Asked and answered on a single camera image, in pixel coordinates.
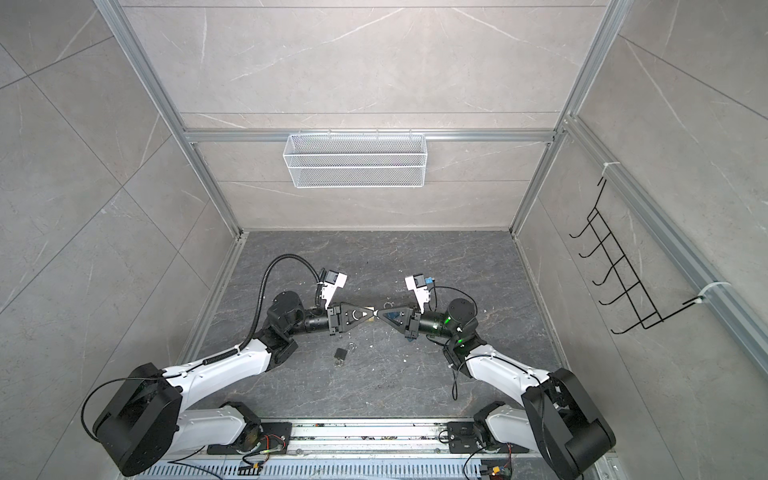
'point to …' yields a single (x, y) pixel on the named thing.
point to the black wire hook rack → (632, 300)
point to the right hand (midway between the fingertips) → (381, 315)
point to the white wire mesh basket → (357, 160)
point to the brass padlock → (372, 319)
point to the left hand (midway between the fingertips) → (370, 310)
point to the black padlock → (340, 353)
